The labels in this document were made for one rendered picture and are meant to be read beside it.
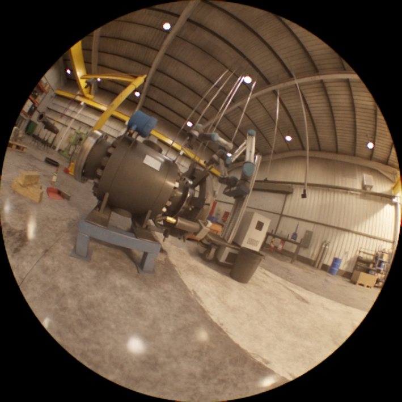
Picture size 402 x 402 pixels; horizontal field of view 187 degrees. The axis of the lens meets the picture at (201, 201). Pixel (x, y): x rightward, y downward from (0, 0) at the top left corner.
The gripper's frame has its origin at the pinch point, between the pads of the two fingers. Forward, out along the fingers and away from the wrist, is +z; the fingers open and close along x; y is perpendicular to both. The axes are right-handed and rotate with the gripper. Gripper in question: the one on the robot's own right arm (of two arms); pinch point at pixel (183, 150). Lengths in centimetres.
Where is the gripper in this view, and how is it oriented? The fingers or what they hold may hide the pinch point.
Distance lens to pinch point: 119.4
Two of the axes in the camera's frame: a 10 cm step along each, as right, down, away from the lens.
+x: -8.5, -2.4, 4.7
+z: -3.4, 9.3, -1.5
